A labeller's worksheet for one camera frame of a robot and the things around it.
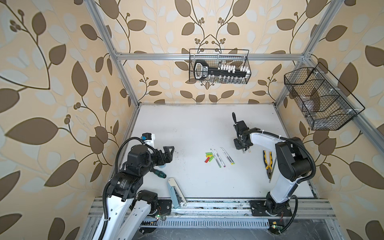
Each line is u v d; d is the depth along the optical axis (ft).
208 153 3.07
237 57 2.99
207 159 2.99
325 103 2.39
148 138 1.96
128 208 1.48
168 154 2.05
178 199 2.47
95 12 2.42
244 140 2.36
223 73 2.72
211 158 2.99
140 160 1.65
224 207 2.48
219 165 2.91
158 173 2.76
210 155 3.06
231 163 2.93
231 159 2.99
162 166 2.92
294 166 1.58
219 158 2.99
